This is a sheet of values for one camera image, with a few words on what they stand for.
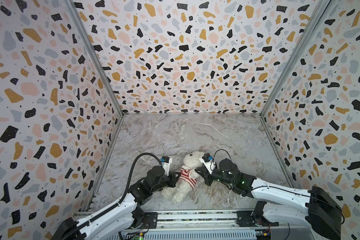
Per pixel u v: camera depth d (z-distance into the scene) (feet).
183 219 2.46
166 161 2.35
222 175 2.06
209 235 2.56
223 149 3.37
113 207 1.62
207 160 2.16
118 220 1.85
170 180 2.30
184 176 2.57
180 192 2.35
